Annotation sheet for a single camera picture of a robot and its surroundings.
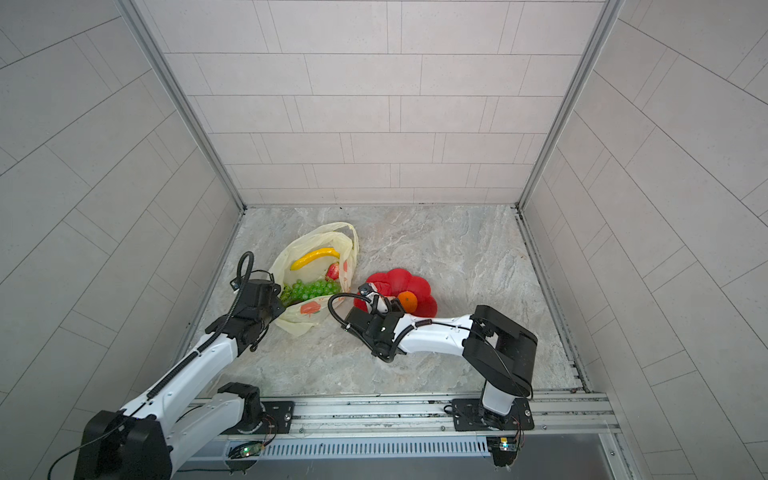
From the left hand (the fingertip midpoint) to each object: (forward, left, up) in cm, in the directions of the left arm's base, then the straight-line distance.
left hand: (282, 297), depth 87 cm
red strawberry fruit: (+10, -13, -1) cm, 16 cm away
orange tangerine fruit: (-1, -37, -1) cm, 37 cm away
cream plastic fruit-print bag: (-7, -8, +2) cm, 10 cm away
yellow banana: (+17, -9, -1) cm, 20 cm away
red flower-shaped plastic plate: (+8, -35, -3) cm, 36 cm away
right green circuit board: (-36, -58, -4) cm, 68 cm away
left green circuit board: (-36, -1, -2) cm, 36 cm away
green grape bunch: (+4, -4, -2) cm, 6 cm away
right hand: (-3, -31, -2) cm, 31 cm away
